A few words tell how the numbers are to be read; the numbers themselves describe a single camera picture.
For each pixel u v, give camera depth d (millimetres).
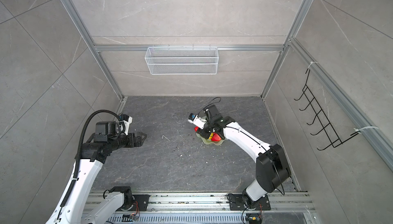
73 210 389
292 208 730
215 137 926
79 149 468
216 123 631
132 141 635
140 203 732
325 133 630
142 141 659
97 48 910
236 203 724
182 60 1004
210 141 910
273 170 430
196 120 730
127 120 659
